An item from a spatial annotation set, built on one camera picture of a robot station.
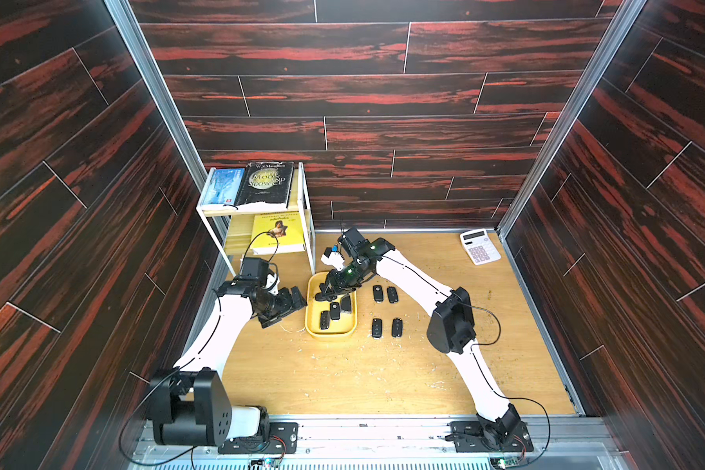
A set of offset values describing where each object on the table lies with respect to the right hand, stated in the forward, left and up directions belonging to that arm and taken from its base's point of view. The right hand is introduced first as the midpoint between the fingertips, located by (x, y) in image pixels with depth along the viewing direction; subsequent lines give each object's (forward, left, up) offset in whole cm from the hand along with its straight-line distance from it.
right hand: (331, 290), depth 90 cm
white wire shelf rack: (+20, +31, +6) cm, 37 cm away
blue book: (+20, +33, +24) cm, 45 cm away
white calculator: (+30, -56, -10) cm, 64 cm away
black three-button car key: (-7, -21, -10) cm, 24 cm away
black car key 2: (-7, -15, -10) cm, 19 cm away
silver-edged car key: (-6, +2, -8) cm, 10 cm away
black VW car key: (-2, -1, -9) cm, 9 cm away
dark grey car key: (+1, -4, -10) cm, 11 cm away
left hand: (-8, +9, +2) cm, 12 cm away
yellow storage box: (-8, -4, -10) cm, 13 cm away
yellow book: (+19, +16, +9) cm, 26 cm away
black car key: (+6, -15, -10) cm, 19 cm away
